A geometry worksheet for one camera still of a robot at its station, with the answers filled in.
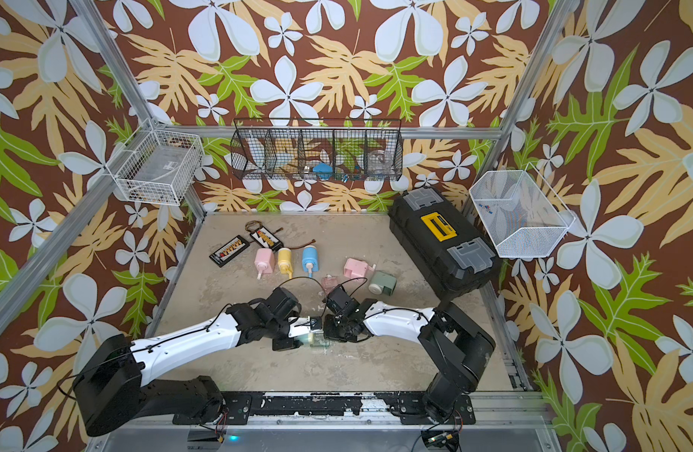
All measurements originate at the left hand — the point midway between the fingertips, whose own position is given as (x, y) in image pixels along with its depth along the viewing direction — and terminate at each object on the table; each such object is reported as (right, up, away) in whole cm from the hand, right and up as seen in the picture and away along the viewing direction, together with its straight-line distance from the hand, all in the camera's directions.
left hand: (302, 326), depth 84 cm
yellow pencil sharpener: (-8, +19, +12) cm, 24 cm away
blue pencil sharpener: (+1, +19, +13) cm, 23 cm away
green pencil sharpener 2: (+26, +12, +9) cm, 30 cm away
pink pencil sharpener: (-15, +19, +13) cm, 27 cm away
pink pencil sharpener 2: (+17, +17, +13) cm, 27 cm away
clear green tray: (+5, -4, +1) cm, 6 cm away
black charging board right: (-19, +27, +27) cm, 42 cm away
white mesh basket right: (+67, +34, 0) cm, 75 cm away
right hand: (+6, -3, +2) cm, 7 cm away
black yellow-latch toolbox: (+47, +22, +1) cm, 52 cm away
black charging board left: (-31, +22, +23) cm, 45 cm away
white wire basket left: (-45, +49, +2) cm, 67 cm away
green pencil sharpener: (+2, -2, -5) cm, 6 cm away
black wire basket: (+4, +59, +15) cm, 60 cm away
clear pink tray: (+9, +16, -14) cm, 23 cm away
